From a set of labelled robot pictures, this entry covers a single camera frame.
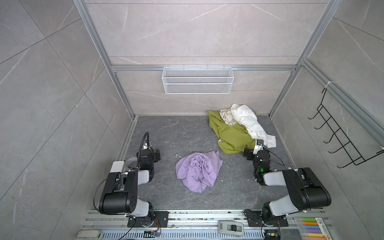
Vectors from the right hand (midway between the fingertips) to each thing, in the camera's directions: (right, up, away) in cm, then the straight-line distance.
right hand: (254, 144), depth 93 cm
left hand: (-67, -2, 0) cm, 67 cm away
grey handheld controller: (-21, -37, -24) cm, 48 cm away
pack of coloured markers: (+19, -38, -22) cm, 48 cm away
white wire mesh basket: (-36, +43, +8) cm, 57 cm away
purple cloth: (-36, -15, -7) cm, 39 cm away
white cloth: (+1, +18, +14) cm, 23 cm away
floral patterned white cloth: (-12, +19, +21) cm, 31 cm away
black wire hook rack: (+29, 0, -30) cm, 42 cm away
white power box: (-83, -12, -7) cm, 85 cm away
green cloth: (-11, +3, +12) cm, 16 cm away
